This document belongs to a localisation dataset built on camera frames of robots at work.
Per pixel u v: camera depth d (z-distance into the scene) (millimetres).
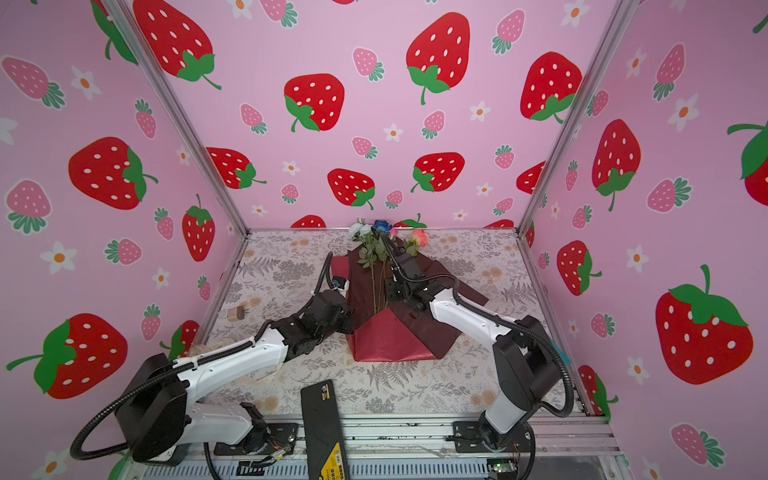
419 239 1143
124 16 682
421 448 731
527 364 446
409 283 661
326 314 638
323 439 729
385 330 915
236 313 949
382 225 1124
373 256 1108
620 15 691
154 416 409
